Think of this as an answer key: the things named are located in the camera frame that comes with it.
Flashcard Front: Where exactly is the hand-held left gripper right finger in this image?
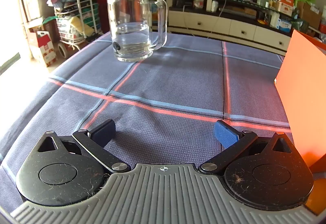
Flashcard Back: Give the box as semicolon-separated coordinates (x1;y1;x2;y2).
199;120;298;175

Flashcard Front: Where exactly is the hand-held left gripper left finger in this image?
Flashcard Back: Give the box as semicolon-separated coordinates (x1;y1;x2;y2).
37;119;131;174

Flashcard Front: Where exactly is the orange cardboard box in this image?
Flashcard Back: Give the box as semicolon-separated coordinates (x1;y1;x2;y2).
275;29;326;215

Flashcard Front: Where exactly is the blue plaid tablecloth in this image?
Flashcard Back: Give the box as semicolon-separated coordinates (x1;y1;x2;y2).
0;32;293;214

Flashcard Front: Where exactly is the red white cardboard box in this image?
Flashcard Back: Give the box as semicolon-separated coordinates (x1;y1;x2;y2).
27;31;57;68

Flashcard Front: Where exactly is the cream television cabinet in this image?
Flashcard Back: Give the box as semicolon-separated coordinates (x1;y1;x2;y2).
167;0;293;55

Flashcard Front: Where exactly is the blue white tissue box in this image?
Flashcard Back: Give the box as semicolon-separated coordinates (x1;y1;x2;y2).
278;19;292;32

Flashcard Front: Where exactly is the green snack bag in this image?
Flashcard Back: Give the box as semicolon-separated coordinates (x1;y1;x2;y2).
293;18;310;32

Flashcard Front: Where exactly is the orange white carton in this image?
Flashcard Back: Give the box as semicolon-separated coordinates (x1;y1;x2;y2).
278;0;294;16

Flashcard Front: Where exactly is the brown cardboard box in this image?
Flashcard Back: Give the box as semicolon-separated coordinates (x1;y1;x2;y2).
297;1;323;30

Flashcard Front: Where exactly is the white wire shopping trolley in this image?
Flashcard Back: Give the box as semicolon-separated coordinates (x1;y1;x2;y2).
44;0;104;59

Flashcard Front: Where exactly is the clear glass handled mug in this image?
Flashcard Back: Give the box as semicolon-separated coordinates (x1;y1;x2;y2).
106;0;168;63

